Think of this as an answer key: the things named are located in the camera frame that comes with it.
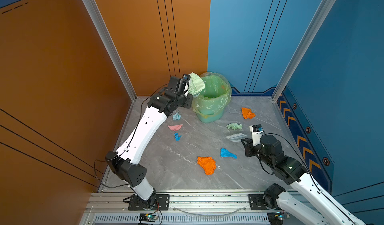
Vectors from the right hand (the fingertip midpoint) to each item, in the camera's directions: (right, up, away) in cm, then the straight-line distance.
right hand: (241, 140), depth 75 cm
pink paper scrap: (-37, +3, +28) cm, 46 cm away
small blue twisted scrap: (-35, -2, +21) cm, 41 cm away
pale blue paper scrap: (-37, +11, +31) cm, 50 cm away
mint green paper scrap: (+3, +5, +24) cm, 25 cm away
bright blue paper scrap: (-6, -11, +15) cm, 19 cm away
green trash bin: (-15, +13, +13) cm, 24 cm away
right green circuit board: (+15, -37, -4) cm, 40 cm away
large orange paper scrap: (-16, -15, +10) cm, 24 cm away
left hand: (-27, +23, 0) cm, 36 cm away
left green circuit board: (-46, -36, -4) cm, 59 cm away
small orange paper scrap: (+14, +13, +34) cm, 39 cm away
